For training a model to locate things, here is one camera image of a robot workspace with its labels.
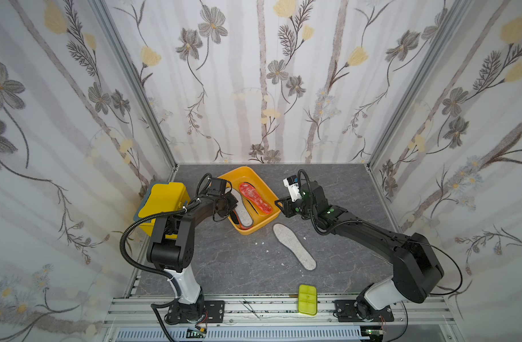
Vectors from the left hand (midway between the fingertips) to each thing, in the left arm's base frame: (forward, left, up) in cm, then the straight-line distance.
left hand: (240, 200), depth 97 cm
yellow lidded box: (-3, +32, +8) cm, 33 cm away
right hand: (-9, -17, +14) cm, 24 cm away
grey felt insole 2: (-8, -2, -2) cm, 9 cm away
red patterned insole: (+8, -4, -4) cm, 9 cm away
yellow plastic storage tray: (+19, -2, -4) cm, 20 cm away
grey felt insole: (-18, -23, -6) cm, 30 cm away
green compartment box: (-41, -26, -5) cm, 49 cm away
